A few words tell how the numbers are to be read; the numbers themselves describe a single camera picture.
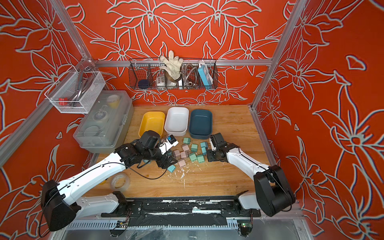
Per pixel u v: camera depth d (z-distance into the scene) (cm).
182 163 87
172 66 92
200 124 107
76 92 76
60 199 39
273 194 42
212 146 73
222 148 67
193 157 90
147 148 58
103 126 83
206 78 88
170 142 64
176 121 107
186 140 97
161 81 94
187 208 74
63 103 69
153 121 113
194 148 94
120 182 81
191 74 85
